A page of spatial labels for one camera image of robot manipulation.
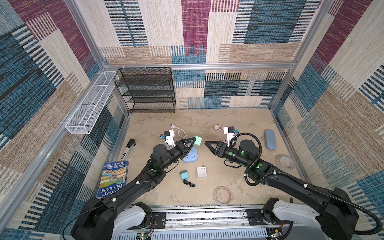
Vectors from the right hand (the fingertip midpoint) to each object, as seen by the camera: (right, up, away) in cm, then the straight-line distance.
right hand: (206, 146), depth 71 cm
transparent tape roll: (+50, -12, +21) cm, 55 cm away
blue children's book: (-50, -19, +14) cm, 56 cm away
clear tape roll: (+10, -28, +10) cm, 31 cm away
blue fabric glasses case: (+45, 0, +29) cm, 53 cm away
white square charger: (-1, -17, +15) cm, 23 cm away
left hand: (-4, +4, 0) cm, 6 cm away
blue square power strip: (-7, -9, +21) cm, 24 cm away
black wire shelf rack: (-39, +35, +38) cm, 65 cm away
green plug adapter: (-3, +3, +2) cm, 5 cm away
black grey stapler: (-46, -4, +26) cm, 53 cm away
